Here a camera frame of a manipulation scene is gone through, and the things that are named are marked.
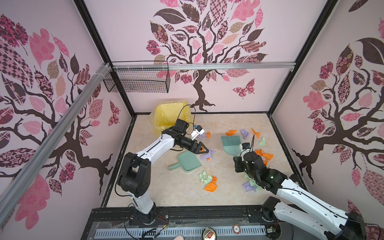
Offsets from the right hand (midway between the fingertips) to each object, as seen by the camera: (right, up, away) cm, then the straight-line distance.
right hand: (235, 156), depth 80 cm
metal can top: (-16, -28, -19) cm, 38 cm away
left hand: (-17, +2, +1) cm, 17 cm away
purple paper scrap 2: (+8, -18, +2) cm, 20 cm away
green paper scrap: (-18, -13, +6) cm, 23 cm away
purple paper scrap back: (+15, +11, +27) cm, 33 cm away
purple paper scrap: (-14, -2, +13) cm, 19 cm away
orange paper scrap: (-12, -18, +3) cm, 22 cm away
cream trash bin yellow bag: (-40, +25, +14) cm, 49 cm away
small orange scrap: (+24, +11, +27) cm, 38 cm away
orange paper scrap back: (+5, +12, +28) cm, 31 cm away
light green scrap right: (+26, +5, +23) cm, 34 cm away
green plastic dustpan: (-26, -5, +12) cm, 29 cm away
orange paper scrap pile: (+26, -3, +16) cm, 30 cm away
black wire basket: (-59, +49, +15) cm, 78 cm away
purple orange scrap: (-13, +10, +24) cm, 29 cm away
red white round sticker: (-2, -33, -10) cm, 34 cm away
